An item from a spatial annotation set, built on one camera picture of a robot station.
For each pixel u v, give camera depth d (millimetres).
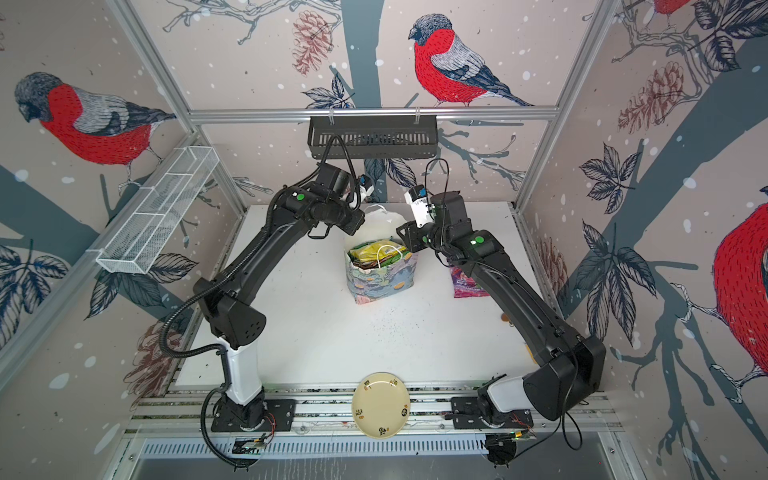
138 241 713
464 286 951
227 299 473
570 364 388
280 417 731
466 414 736
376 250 828
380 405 748
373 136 1055
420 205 653
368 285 806
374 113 954
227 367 565
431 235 622
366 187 719
